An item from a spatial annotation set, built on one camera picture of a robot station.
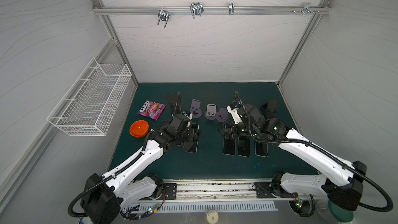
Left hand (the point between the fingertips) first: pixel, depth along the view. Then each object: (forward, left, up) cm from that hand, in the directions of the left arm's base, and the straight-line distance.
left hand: (196, 130), depth 79 cm
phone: (-3, -19, -14) cm, 23 cm away
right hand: (-1, -14, +9) cm, 17 cm away
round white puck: (-35, -7, -3) cm, 36 cm away
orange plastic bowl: (+6, +36, -11) cm, 38 cm away
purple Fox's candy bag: (+20, +32, -11) cm, 39 cm away
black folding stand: (+21, -46, -9) cm, 51 cm away
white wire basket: (+2, +49, +17) cm, 52 cm away
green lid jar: (-33, -56, -4) cm, 65 cm away
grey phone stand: (+17, -8, -10) cm, 22 cm away
